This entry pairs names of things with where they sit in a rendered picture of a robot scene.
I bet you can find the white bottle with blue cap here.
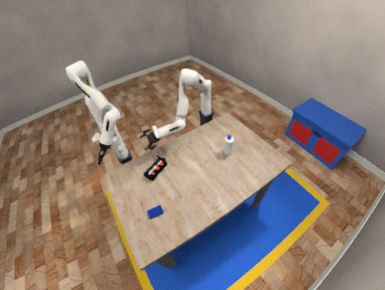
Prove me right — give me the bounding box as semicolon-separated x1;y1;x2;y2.
223;135;234;156

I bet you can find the black power strip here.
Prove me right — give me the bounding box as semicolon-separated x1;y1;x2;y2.
144;155;168;182

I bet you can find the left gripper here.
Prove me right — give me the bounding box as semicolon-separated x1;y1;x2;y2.
139;129;161;150

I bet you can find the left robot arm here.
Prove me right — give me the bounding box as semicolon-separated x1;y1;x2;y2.
153;69;211;139

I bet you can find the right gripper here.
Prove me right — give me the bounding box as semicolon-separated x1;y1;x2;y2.
97;141;111;165

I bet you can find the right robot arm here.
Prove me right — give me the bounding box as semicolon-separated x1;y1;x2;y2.
65;61;129;159

